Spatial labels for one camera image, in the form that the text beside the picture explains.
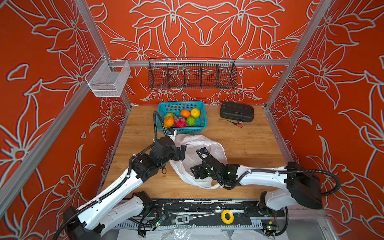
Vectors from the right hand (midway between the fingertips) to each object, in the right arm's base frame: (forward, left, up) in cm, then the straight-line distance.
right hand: (193, 167), depth 80 cm
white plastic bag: (0, +6, 0) cm, 6 cm away
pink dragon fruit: (+32, +9, 0) cm, 33 cm away
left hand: (+7, +7, +14) cm, 17 cm away
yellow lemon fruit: (+41, -2, -1) cm, 41 cm away
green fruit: (+35, +1, -2) cm, 35 cm away
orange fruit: (+41, +5, -1) cm, 42 cm away
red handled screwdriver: (+34, -34, -7) cm, 49 cm away
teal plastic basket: (+47, +12, 0) cm, 49 cm away
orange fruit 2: (+32, +16, +1) cm, 36 cm away
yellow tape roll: (-24, -15, -5) cm, 28 cm away
